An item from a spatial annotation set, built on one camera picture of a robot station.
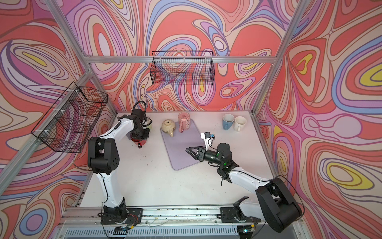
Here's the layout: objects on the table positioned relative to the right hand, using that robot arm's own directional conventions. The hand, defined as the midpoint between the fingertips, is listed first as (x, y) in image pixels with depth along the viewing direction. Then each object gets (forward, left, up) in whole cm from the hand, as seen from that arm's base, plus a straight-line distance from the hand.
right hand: (188, 153), depth 76 cm
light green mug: (+19, +23, -1) cm, 30 cm away
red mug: (+15, +31, -10) cm, 36 cm away
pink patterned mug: (+30, +3, -9) cm, 31 cm away
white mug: (+28, -35, -10) cm, 46 cm away
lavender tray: (+16, +9, -18) cm, 26 cm away
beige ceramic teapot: (+28, +15, -10) cm, 33 cm away
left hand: (+20, +28, -12) cm, 36 cm away
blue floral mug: (+31, -28, -11) cm, 43 cm away
